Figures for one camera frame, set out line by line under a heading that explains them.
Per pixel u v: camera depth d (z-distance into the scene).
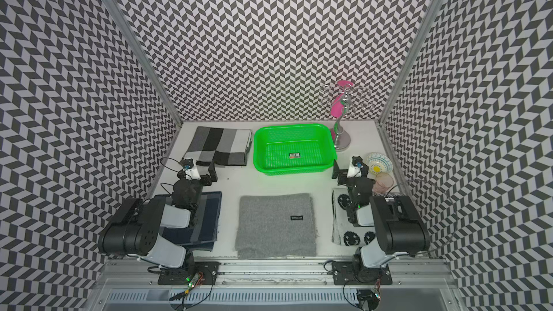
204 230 0.81
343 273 0.73
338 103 1.08
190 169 0.75
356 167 0.75
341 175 0.79
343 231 0.79
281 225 0.81
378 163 0.99
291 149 1.08
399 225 0.46
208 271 0.69
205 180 0.81
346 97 0.89
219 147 1.05
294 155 1.05
